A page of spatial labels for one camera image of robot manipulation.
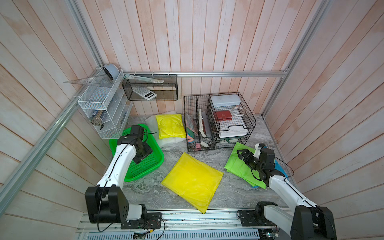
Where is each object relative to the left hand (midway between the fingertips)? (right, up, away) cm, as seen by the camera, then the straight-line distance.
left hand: (146, 155), depth 82 cm
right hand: (+55, +1, +6) cm, 56 cm away
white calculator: (-5, +39, +15) cm, 42 cm away
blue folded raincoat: (+79, -9, +8) cm, 80 cm away
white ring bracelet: (+57, +27, +15) cm, 65 cm away
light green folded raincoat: (+54, -8, +7) cm, 55 cm away
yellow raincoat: (+27, -15, +2) cm, 31 cm away
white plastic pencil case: (+47, +35, +17) cm, 61 cm away
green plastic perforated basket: (+4, +1, -8) cm, 9 cm away
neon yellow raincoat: (+11, +18, +24) cm, 32 cm away
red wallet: (+46, +24, +8) cm, 52 cm away
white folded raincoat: (-4, +20, +31) cm, 37 cm away
